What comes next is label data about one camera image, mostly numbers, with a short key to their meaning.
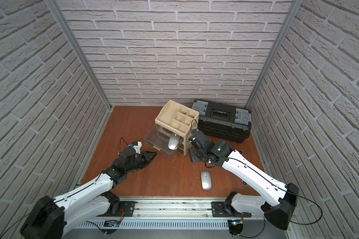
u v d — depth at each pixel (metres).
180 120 0.78
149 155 0.79
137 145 0.77
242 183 0.81
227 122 0.89
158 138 0.92
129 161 0.65
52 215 0.40
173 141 0.79
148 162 0.73
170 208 0.76
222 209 0.74
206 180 0.83
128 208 0.73
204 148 0.52
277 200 0.38
